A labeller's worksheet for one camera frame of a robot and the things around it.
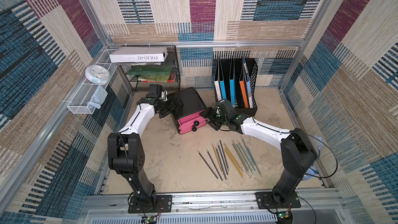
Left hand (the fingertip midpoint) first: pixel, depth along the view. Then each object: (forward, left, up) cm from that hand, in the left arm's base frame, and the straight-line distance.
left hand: (177, 106), depth 91 cm
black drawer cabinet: (+2, -9, +2) cm, 9 cm away
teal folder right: (+6, -31, +13) cm, 34 cm away
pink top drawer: (-9, -12, 0) cm, 15 cm away
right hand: (-7, -14, 0) cm, 16 cm away
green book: (+21, +19, +10) cm, 30 cm away
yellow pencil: (-25, -22, -16) cm, 37 cm away
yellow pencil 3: (-24, -32, -16) cm, 43 cm away
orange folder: (+5, -37, +10) cm, 39 cm away
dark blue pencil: (-28, -17, -16) cm, 36 cm away
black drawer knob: (-7, -10, -12) cm, 16 cm away
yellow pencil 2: (-36, -35, -16) cm, 53 cm away
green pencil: (-25, -35, -16) cm, 46 cm away
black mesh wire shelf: (+23, +10, +4) cm, 25 cm away
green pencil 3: (-23, -41, -16) cm, 50 cm away
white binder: (+5, -22, +15) cm, 27 cm away
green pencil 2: (-25, -38, -16) cm, 48 cm away
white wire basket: (-13, +40, +18) cm, 46 cm away
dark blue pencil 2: (-27, -24, -16) cm, 40 cm away
